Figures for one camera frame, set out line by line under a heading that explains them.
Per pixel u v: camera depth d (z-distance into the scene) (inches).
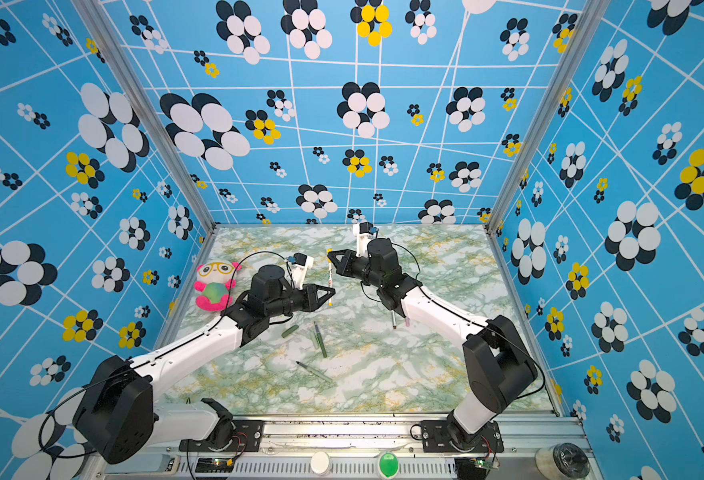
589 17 26.9
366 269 27.6
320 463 25.3
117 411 16.1
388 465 24.5
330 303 30.4
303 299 27.7
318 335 35.9
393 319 36.9
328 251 44.0
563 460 24.3
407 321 36.9
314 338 35.7
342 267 27.9
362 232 29.0
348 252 29.5
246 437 28.6
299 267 28.6
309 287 28.2
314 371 33.2
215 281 37.9
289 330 36.1
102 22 27.7
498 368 17.3
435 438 28.5
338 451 28.4
